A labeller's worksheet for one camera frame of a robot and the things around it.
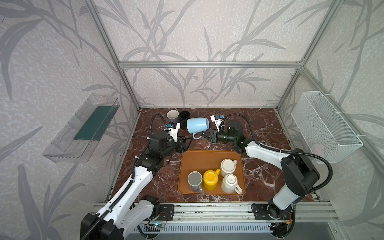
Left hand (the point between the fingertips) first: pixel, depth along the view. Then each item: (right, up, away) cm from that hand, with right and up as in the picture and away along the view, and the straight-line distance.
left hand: (190, 134), depth 75 cm
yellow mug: (+10, -23, 0) cm, 25 cm away
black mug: (-7, +10, +28) cm, 31 cm away
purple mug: (-16, +11, +34) cm, 39 cm away
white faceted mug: (+19, -24, -3) cm, 31 cm away
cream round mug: (+20, -19, +8) cm, 29 cm away
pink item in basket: (+64, -7, -1) cm, 64 cm away
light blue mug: (+3, +4, +3) cm, 6 cm away
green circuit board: (-15, -43, -5) cm, 46 cm away
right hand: (+6, +2, +4) cm, 7 cm away
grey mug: (+2, -23, -1) cm, 23 cm away
